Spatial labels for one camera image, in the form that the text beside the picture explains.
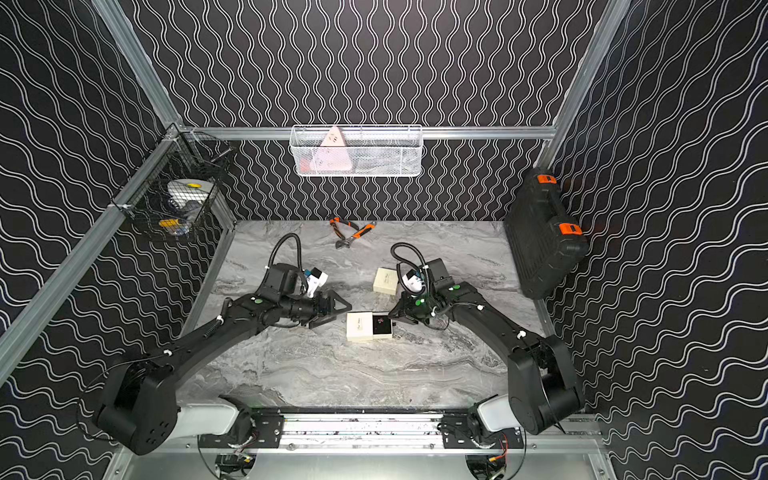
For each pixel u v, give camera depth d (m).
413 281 0.80
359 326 0.90
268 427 0.76
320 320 0.74
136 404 0.41
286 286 0.68
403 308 0.73
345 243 1.13
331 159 0.90
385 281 1.00
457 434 0.74
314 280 0.78
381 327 0.91
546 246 0.86
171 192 0.80
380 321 0.92
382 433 0.76
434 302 0.65
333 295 0.75
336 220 1.21
